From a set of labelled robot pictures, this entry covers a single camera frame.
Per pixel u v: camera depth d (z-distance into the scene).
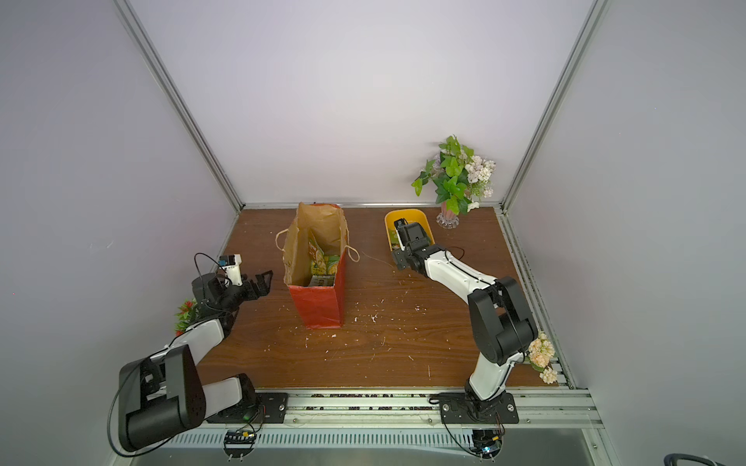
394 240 1.03
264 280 0.82
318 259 0.97
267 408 0.73
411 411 0.74
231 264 0.77
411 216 1.10
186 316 0.73
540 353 0.69
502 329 0.47
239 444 0.72
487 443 0.70
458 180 0.83
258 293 0.81
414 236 0.72
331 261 1.00
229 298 0.75
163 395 0.45
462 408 0.72
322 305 0.73
